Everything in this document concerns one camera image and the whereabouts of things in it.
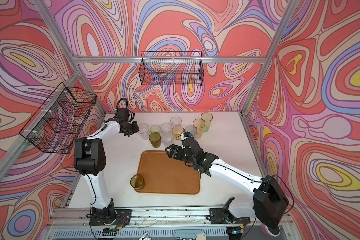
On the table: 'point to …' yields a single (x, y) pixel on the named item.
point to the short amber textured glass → (137, 181)
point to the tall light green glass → (207, 117)
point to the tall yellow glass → (199, 123)
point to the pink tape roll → (266, 232)
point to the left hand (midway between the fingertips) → (140, 127)
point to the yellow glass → (177, 130)
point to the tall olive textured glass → (155, 139)
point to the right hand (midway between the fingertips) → (172, 154)
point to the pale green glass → (155, 128)
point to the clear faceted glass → (143, 130)
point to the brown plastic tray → (162, 175)
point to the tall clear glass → (167, 134)
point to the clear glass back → (175, 120)
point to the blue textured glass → (192, 130)
